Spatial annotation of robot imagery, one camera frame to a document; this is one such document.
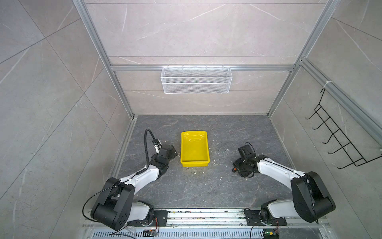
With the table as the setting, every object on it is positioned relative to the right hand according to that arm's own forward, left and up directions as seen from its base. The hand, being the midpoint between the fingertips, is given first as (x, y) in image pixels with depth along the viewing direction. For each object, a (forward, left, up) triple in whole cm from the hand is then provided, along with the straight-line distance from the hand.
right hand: (233, 165), depth 91 cm
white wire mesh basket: (+50, +23, +29) cm, 62 cm away
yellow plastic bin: (+14, +24, -2) cm, 28 cm away
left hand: (+9, +41, +8) cm, 43 cm away
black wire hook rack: (-13, -41, +32) cm, 54 cm away
